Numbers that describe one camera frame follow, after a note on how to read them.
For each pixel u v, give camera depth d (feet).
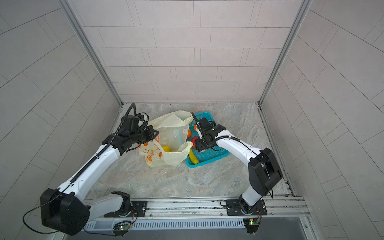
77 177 1.36
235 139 1.70
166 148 2.78
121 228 2.11
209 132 1.99
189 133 2.77
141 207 2.33
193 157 2.74
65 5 2.33
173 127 2.71
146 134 2.24
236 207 2.32
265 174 1.41
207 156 2.92
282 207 2.37
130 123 1.95
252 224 2.22
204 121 2.20
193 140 2.92
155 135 2.46
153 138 2.31
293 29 2.59
